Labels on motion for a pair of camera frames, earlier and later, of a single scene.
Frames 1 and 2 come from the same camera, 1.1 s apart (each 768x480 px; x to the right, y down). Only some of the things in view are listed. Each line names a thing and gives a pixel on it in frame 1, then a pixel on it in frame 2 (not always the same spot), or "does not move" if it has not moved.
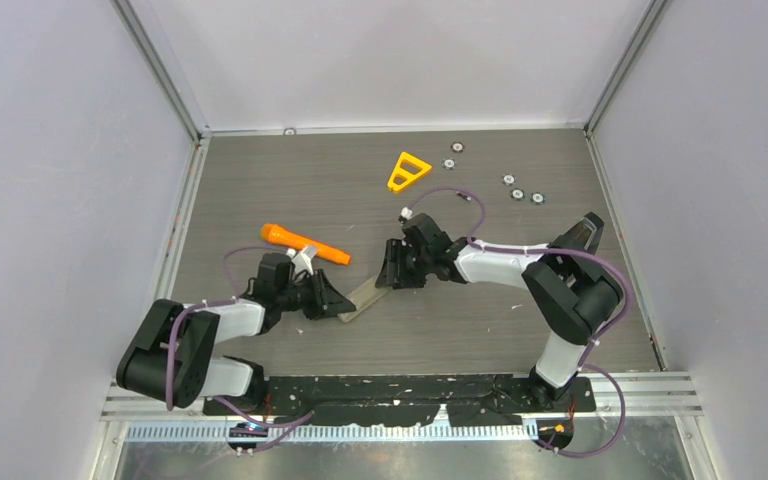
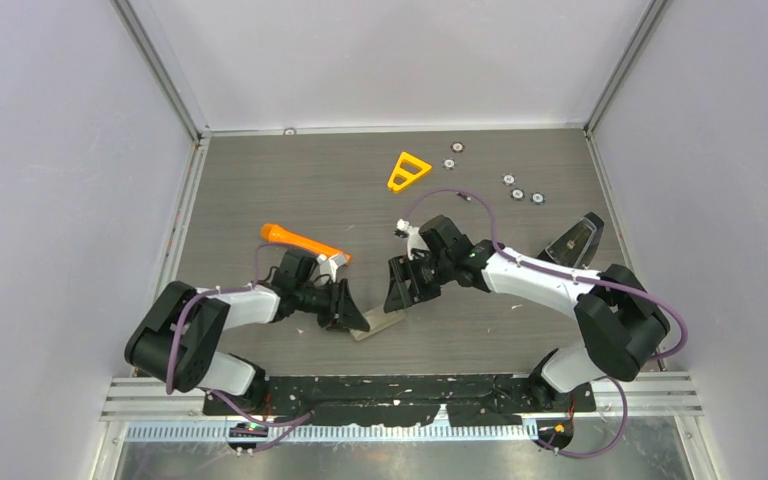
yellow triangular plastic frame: [409, 176] does not move
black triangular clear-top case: [583, 236] does not move
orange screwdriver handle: [274, 233] does not move
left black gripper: [326, 301] -> [344, 314]
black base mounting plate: [405, 400] does not move
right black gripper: [393, 273] -> [403, 269]
